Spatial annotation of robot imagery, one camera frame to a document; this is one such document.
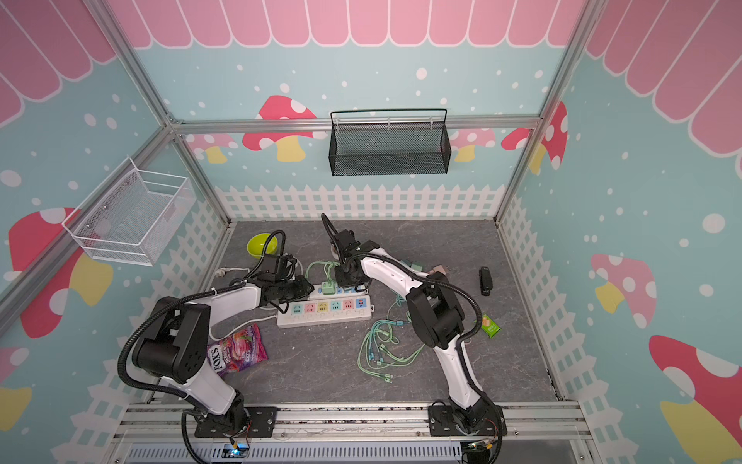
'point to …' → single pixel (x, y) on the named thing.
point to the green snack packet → (489, 326)
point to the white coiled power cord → (218, 274)
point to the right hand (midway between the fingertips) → (345, 281)
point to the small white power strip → (317, 292)
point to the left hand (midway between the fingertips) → (311, 292)
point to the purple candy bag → (242, 351)
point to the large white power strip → (325, 310)
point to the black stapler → (485, 280)
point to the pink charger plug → (438, 268)
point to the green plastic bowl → (256, 242)
